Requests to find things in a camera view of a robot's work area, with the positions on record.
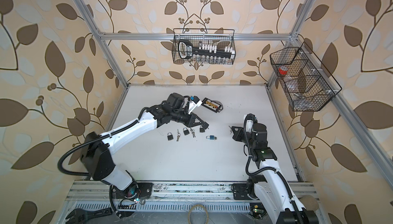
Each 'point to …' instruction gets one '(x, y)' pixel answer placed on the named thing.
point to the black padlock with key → (186, 131)
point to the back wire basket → (198, 59)
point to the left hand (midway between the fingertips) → (204, 121)
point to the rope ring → (198, 205)
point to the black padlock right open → (170, 137)
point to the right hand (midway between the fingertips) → (232, 129)
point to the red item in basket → (283, 70)
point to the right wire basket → (307, 84)
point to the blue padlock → (211, 137)
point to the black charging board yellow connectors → (214, 106)
